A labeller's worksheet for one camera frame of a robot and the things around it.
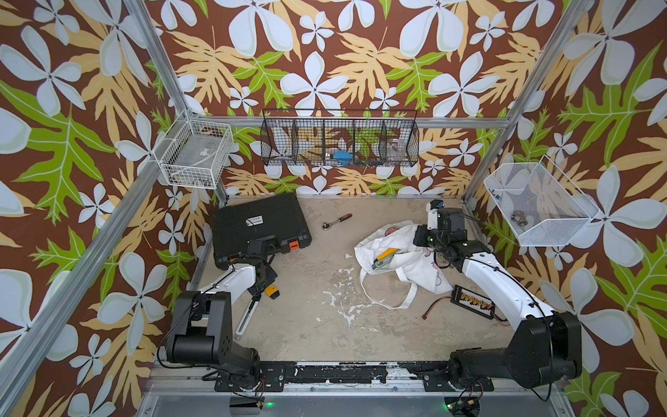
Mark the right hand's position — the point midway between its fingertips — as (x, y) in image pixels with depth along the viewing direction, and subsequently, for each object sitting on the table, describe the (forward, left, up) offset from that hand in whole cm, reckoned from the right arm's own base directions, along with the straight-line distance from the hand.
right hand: (415, 227), depth 86 cm
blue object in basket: (+26, +24, +10) cm, 37 cm away
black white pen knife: (-24, +57, -18) cm, 64 cm away
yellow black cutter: (-16, +49, -16) cm, 54 cm away
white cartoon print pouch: (-7, -1, -11) cm, 13 cm away
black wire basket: (+33, +27, +14) cm, 45 cm away
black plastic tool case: (+12, +49, -10) cm, 51 cm away
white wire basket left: (+19, +74, +17) cm, 79 cm away
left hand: (-10, +52, -16) cm, 55 cm away
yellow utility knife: (0, +7, -16) cm, 17 cm away
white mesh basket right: (+2, -37, +9) cm, 38 cm away
